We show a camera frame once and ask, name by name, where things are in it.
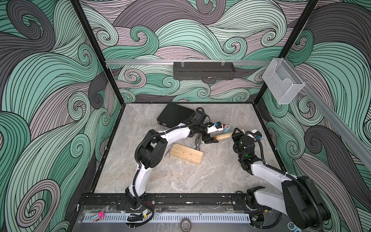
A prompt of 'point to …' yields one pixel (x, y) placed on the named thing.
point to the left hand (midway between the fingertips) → (217, 132)
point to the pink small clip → (101, 214)
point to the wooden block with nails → (188, 154)
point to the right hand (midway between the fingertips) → (233, 128)
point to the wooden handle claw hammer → (198, 141)
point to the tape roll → (185, 224)
